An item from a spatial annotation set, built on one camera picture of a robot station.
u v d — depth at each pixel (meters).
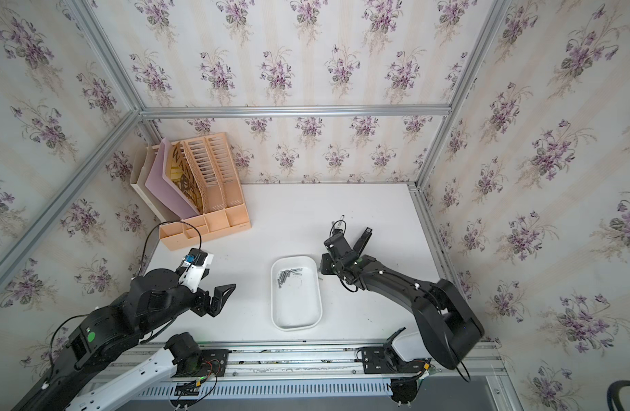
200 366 0.72
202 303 0.55
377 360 0.72
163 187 0.84
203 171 1.12
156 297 0.45
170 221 0.94
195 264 0.53
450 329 0.42
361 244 0.98
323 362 0.75
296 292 0.88
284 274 0.91
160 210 0.89
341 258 0.67
